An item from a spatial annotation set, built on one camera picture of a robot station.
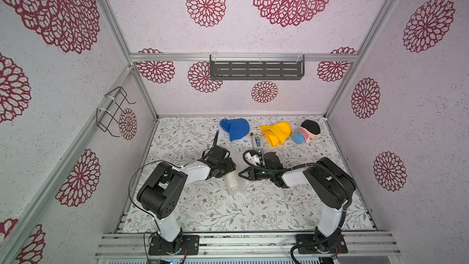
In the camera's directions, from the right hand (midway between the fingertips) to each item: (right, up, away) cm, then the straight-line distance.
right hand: (238, 173), depth 89 cm
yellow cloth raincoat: (+22, +20, +13) cm, 32 cm away
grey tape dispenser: (+11, +15, +14) cm, 23 cm away
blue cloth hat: (0, +23, +22) cm, 32 cm away
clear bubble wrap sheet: (-2, -4, -4) cm, 6 cm away
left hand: (-3, +2, +6) cm, 7 cm away
